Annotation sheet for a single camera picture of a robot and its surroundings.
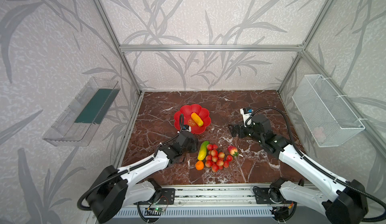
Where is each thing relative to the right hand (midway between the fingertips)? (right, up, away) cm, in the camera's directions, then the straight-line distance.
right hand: (235, 118), depth 80 cm
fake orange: (-19, -25, +1) cm, 32 cm away
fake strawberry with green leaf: (-1, -19, +5) cm, 20 cm away
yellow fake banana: (-22, -2, +20) cm, 29 cm away
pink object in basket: (+40, -7, -7) cm, 41 cm away
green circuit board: (-40, -42, -9) cm, 59 cm away
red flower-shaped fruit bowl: (-29, +3, +25) cm, 39 cm away
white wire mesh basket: (+37, +1, -17) cm, 40 cm away
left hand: (-20, -12, +5) cm, 24 cm away
